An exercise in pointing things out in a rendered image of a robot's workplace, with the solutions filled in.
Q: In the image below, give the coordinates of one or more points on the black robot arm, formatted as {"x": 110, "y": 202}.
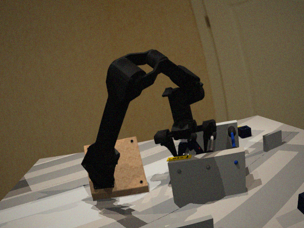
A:
{"x": 125, "y": 81}

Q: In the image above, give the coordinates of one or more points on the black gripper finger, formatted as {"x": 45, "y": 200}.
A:
{"x": 171, "y": 147}
{"x": 205, "y": 139}

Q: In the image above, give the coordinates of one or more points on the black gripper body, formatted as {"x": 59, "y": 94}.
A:
{"x": 164, "y": 136}

